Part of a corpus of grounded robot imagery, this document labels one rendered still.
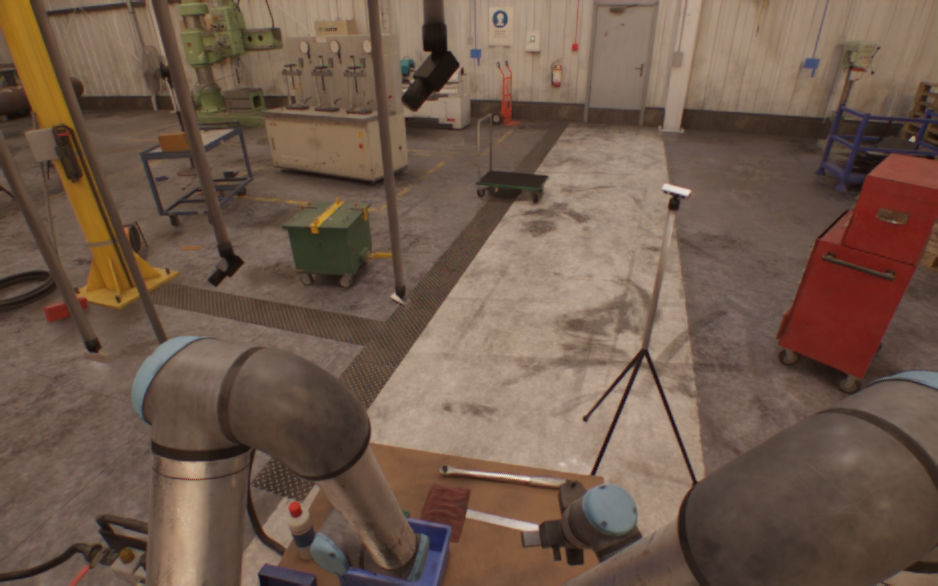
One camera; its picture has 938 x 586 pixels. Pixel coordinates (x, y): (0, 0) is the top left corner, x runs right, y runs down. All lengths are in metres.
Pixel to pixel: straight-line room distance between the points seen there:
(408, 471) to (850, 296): 2.47
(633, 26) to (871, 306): 7.90
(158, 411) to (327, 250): 3.28
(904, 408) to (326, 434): 0.53
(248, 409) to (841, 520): 0.52
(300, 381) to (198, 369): 0.12
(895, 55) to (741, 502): 10.84
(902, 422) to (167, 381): 0.68
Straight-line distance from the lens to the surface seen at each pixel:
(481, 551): 1.66
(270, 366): 0.57
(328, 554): 1.09
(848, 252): 3.13
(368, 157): 6.30
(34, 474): 3.29
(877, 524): 0.42
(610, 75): 10.31
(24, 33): 4.43
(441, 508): 1.73
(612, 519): 0.93
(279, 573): 1.59
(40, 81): 4.44
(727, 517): 0.42
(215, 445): 0.63
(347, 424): 0.59
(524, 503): 1.77
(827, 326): 3.31
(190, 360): 0.62
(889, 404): 0.48
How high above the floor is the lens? 1.90
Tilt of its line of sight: 30 degrees down
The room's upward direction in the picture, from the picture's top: 1 degrees counter-clockwise
